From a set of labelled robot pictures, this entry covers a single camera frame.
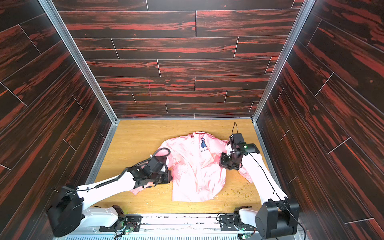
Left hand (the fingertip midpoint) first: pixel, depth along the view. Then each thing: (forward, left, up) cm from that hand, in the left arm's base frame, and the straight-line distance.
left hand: (175, 179), depth 82 cm
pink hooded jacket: (+12, -10, -2) cm, 16 cm away
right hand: (+7, -27, +6) cm, 29 cm away
